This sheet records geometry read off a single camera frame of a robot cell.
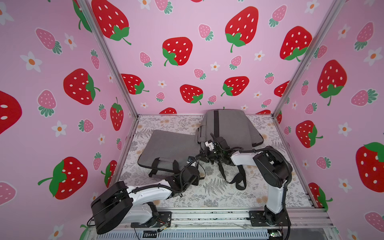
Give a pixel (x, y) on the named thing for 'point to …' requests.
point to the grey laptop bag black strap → (235, 124)
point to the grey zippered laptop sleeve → (167, 151)
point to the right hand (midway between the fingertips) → (194, 158)
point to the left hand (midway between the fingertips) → (198, 172)
